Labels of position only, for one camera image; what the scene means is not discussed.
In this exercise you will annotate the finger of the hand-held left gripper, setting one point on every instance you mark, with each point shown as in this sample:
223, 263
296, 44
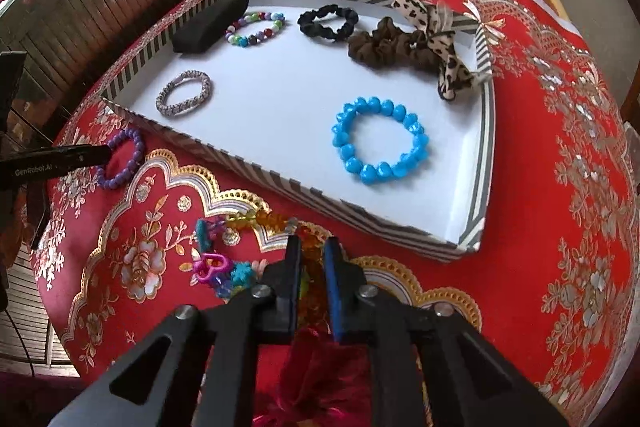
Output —
87, 156

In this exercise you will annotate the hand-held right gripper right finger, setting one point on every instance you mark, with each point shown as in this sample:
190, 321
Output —
331, 287

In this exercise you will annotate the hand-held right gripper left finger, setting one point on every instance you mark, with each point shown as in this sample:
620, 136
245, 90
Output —
295, 279

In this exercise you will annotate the magenta scrunchie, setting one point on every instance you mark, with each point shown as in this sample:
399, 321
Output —
320, 372

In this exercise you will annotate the striped cardboard box tray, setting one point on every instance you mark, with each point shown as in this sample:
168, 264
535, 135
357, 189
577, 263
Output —
280, 107

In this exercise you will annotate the brown scrunchie with leopard bow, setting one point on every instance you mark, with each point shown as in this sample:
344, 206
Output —
370, 49

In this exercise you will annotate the black scrunchie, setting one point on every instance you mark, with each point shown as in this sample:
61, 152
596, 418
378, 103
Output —
310, 28

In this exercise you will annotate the black metal stand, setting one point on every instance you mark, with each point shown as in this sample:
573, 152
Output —
12, 82

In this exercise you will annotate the red floral tablecloth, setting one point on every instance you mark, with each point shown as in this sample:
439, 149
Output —
540, 157

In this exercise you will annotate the wooden chair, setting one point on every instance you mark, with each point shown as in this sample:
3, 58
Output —
632, 102

